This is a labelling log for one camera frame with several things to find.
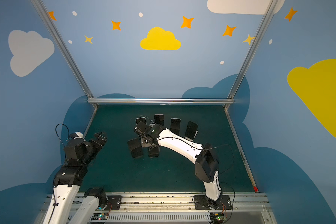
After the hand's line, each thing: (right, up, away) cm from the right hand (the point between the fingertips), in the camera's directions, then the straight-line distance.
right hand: (154, 140), depth 83 cm
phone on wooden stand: (-10, +12, +17) cm, 24 cm away
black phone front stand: (-2, -10, +13) cm, 17 cm away
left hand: (-24, +4, -10) cm, 27 cm away
